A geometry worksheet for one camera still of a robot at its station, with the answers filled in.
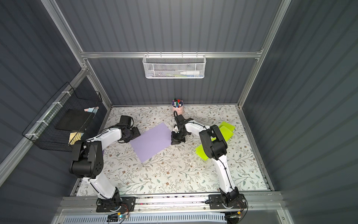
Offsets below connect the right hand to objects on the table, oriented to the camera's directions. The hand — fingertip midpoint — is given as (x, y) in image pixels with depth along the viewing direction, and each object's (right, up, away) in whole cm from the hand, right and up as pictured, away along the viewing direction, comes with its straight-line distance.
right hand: (171, 144), depth 96 cm
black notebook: (-52, +17, -20) cm, 58 cm away
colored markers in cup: (+4, +30, +9) cm, 32 cm away
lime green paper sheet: (+20, -3, -4) cm, 20 cm away
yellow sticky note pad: (-40, +10, -35) cm, 54 cm away
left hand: (-23, +7, 0) cm, 24 cm away
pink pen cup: (+6, +24, +10) cm, 27 cm away
